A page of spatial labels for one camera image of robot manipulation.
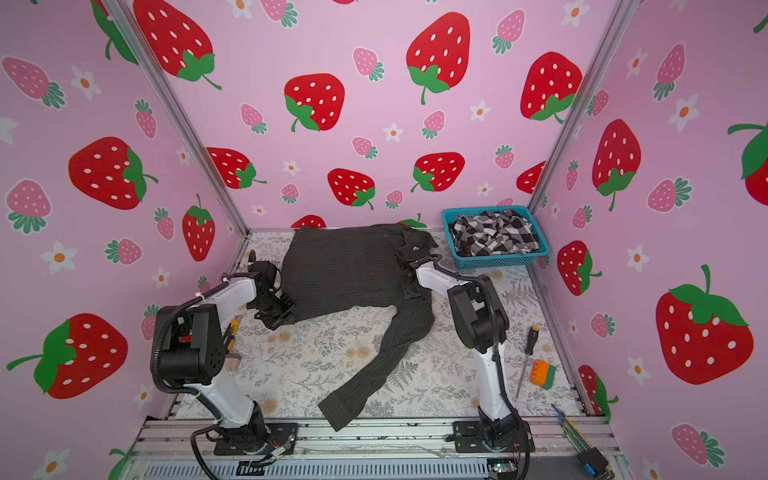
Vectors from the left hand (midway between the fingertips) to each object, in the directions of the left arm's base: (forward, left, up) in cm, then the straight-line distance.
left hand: (297, 316), depth 94 cm
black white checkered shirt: (+29, -66, +10) cm, 72 cm away
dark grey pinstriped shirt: (+20, -10, 0) cm, 22 cm away
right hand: (+13, -39, -2) cm, 41 cm away
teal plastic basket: (+21, -68, +4) cm, 72 cm away
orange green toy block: (-17, -73, 0) cm, 75 cm away
